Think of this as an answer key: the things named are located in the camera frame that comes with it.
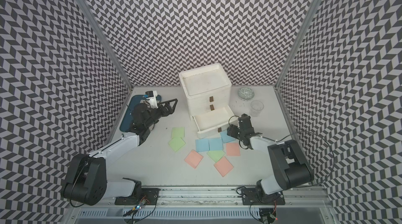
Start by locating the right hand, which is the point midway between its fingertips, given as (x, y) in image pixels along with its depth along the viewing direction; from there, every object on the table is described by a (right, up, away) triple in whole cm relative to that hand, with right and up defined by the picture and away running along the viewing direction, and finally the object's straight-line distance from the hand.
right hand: (231, 133), depth 94 cm
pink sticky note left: (-22, -12, -9) cm, 27 cm away
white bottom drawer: (-12, +7, -1) cm, 14 cm away
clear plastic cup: (+18, +16, +7) cm, 25 cm away
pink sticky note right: (0, -8, -6) cm, 10 cm away
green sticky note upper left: (-33, +1, 0) cm, 33 cm away
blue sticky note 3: (-18, -6, -5) cm, 19 cm away
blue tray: (-65, +6, +2) cm, 65 cm away
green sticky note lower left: (-33, -6, -1) cm, 34 cm away
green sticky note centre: (-10, -11, -7) cm, 16 cm away
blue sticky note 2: (-10, -5, -5) cm, 12 cm away
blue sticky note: (-4, -3, -1) cm, 5 cm away
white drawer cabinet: (-14, +26, -9) cm, 31 cm away
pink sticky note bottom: (-6, -16, -11) cm, 20 cm away
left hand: (-33, +19, -11) cm, 40 cm away
